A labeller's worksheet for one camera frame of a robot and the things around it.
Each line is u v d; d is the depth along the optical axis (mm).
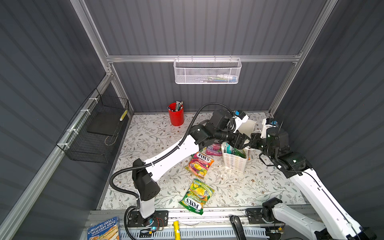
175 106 1063
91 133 735
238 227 668
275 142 491
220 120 505
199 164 889
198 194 787
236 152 843
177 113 1039
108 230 693
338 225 377
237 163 752
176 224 706
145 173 432
